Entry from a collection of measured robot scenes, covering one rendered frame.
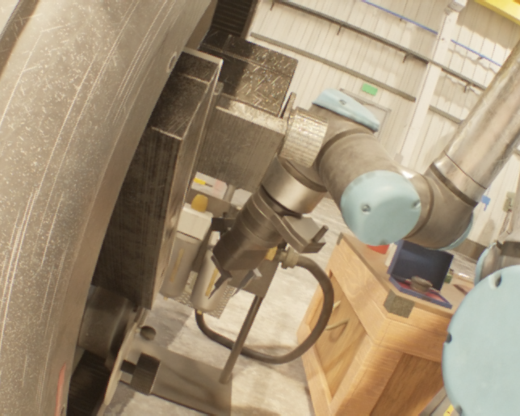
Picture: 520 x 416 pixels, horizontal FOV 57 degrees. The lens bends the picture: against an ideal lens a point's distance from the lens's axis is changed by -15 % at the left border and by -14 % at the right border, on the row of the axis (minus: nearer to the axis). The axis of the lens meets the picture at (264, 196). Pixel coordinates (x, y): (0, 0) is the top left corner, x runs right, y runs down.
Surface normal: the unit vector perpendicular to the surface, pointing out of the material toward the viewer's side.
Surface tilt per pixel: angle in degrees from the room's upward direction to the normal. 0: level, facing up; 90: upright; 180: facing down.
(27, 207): 86
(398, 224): 114
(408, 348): 90
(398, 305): 90
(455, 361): 95
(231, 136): 145
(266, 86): 55
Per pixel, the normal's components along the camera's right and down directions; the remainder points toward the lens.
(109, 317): 0.28, -0.56
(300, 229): 0.55, -0.72
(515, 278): -0.80, -0.16
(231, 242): -0.44, -0.30
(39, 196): 0.71, 0.28
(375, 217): 0.24, 0.62
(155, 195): -0.29, 0.82
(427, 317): 0.03, 0.12
